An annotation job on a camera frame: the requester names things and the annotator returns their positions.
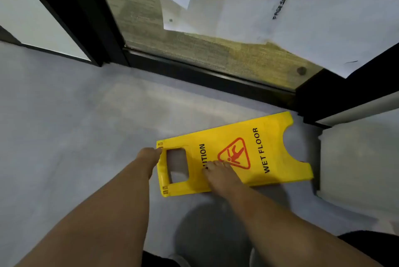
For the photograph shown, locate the person's right hand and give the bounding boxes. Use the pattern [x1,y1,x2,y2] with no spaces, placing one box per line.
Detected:
[202,160,247,199]

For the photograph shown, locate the person's left hand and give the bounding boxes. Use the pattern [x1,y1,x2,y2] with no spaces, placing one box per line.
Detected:
[136,146,163,181]

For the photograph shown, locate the yellow wet floor sign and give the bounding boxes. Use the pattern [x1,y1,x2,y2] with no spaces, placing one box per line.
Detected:
[156,111,315,198]

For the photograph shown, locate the white water dispenser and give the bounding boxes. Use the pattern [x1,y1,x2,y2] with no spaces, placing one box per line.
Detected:
[316,108,399,215]

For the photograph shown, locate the person's right forearm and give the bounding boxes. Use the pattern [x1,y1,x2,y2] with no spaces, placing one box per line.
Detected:
[227,183,384,267]

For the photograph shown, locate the person's left forearm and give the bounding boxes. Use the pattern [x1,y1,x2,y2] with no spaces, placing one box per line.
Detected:
[14,158,154,267]

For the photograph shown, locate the person's black trousers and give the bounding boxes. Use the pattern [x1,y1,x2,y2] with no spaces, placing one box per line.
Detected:
[141,229,399,267]

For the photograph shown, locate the white paper sheets on glass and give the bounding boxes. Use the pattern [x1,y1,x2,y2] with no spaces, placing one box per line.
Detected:
[91,0,399,92]

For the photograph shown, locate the large white paper sheet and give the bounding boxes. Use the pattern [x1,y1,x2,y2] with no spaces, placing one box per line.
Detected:
[249,0,399,79]

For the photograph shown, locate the black door frame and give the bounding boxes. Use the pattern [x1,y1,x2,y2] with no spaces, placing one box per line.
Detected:
[0,0,399,128]

